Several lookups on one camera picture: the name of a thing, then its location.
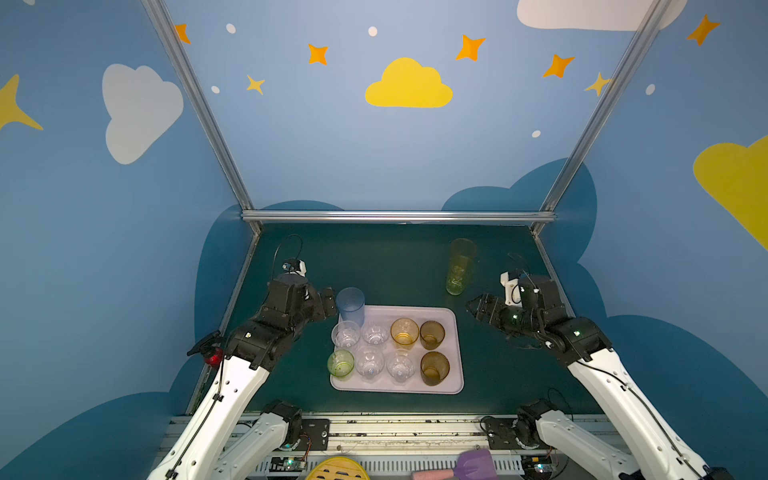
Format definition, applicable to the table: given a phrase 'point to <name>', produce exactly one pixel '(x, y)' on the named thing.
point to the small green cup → (340, 364)
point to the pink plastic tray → (451, 346)
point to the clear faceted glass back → (375, 333)
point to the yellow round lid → (337, 468)
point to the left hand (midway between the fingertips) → (322, 293)
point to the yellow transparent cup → (404, 332)
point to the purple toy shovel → (472, 464)
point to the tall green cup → (460, 270)
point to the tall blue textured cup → (350, 302)
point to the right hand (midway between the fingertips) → (480, 305)
